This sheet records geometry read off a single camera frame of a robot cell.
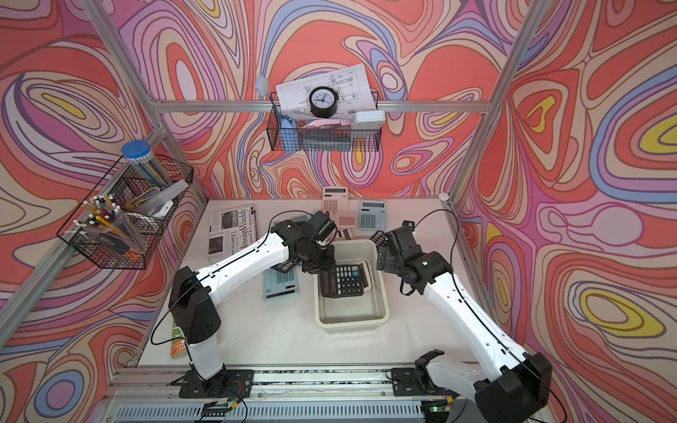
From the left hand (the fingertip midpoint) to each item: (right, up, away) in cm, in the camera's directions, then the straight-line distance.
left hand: (338, 268), depth 80 cm
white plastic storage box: (+1, -16, +6) cm, 17 cm away
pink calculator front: (+9, -4, +11) cm, 15 cm away
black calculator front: (+2, -6, +9) cm, 11 cm away
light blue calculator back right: (+15, +17, +31) cm, 39 cm away
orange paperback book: (-47, -23, -5) cm, 52 cm away
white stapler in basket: (-50, +19, -8) cm, 54 cm away
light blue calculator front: (-22, -7, +11) cm, 25 cm away
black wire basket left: (-63, +24, -2) cm, 68 cm away
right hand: (+18, +2, -2) cm, 19 cm away
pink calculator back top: (-2, +25, +38) cm, 46 cm away
